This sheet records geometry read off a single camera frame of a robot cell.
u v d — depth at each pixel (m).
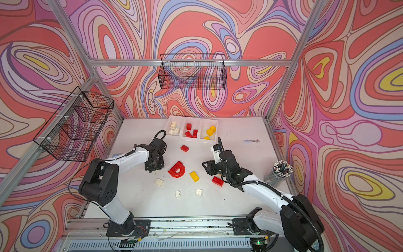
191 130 1.11
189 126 1.11
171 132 1.09
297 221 0.41
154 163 0.77
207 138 1.07
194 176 0.89
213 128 1.08
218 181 0.88
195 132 1.08
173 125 1.14
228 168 0.63
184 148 1.02
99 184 0.47
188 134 1.08
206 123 1.14
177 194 0.83
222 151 0.61
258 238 0.72
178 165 0.93
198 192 0.84
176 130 1.10
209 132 1.08
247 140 1.05
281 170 0.76
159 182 0.88
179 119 1.12
